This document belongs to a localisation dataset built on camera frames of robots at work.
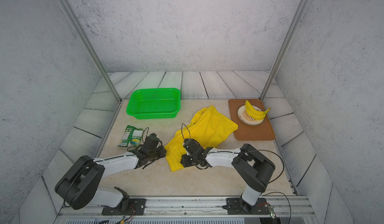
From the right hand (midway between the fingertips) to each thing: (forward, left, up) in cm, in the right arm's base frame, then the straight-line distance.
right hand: (183, 162), depth 86 cm
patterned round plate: (+34, -41, -1) cm, 53 cm away
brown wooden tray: (+23, -52, -3) cm, 57 cm away
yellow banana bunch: (+34, -47, +3) cm, 58 cm away
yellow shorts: (+25, -15, +1) cm, 29 cm away
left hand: (+7, +9, 0) cm, 11 cm away
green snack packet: (+15, +34, +2) cm, 37 cm away
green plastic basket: (+50, +27, -3) cm, 57 cm away
